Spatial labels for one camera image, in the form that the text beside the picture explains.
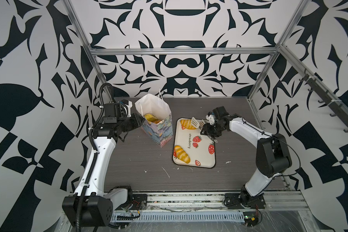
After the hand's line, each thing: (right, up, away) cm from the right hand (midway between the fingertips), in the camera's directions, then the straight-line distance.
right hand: (204, 131), depth 91 cm
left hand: (-34, +10, -16) cm, 39 cm away
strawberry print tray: (-8, -10, +3) cm, 13 cm away
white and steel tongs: (-3, +4, +1) cm, 5 cm away
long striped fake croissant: (-10, +4, +10) cm, 15 cm away
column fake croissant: (-33, +8, +2) cm, 34 cm away
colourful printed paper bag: (-27, +6, -17) cm, 32 cm away
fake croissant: (-14, -13, -4) cm, 20 cm away
